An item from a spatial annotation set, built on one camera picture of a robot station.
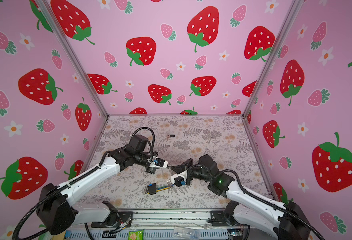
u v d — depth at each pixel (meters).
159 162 0.59
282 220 0.41
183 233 0.70
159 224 0.73
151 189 0.84
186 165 0.63
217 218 0.73
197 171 0.61
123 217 0.75
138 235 0.69
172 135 1.08
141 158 0.64
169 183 0.60
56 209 0.39
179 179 0.57
